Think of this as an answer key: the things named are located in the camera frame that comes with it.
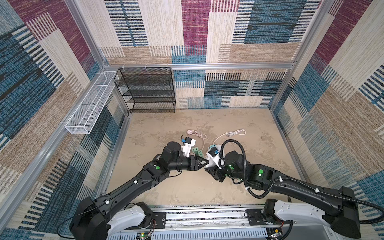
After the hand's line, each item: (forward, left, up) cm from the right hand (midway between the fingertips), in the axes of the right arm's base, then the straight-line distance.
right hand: (211, 166), depth 73 cm
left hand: (+1, +2, +5) cm, 5 cm away
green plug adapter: (+15, +7, -10) cm, 19 cm away
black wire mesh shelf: (+59, +40, +2) cm, 72 cm away
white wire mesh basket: (+19, +59, +17) cm, 64 cm away
